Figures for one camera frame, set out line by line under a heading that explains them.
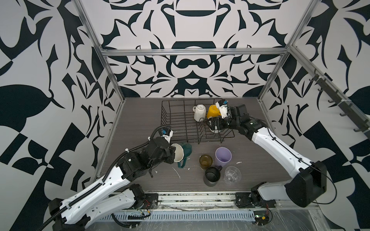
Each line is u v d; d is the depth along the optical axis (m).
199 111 0.96
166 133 0.60
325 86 0.65
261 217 0.71
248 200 0.74
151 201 0.74
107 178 0.44
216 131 0.94
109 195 0.45
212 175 0.81
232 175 0.81
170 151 0.60
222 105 0.70
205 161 0.86
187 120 1.06
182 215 0.71
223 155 0.84
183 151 0.64
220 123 0.70
